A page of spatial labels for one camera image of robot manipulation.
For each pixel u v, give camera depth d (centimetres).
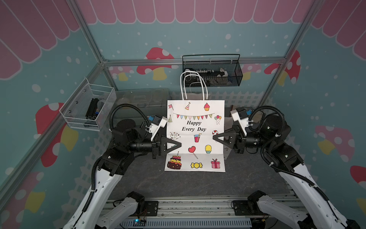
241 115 45
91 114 69
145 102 103
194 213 74
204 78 87
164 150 50
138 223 73
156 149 47
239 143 46
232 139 48
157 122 48
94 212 38
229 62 89
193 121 50
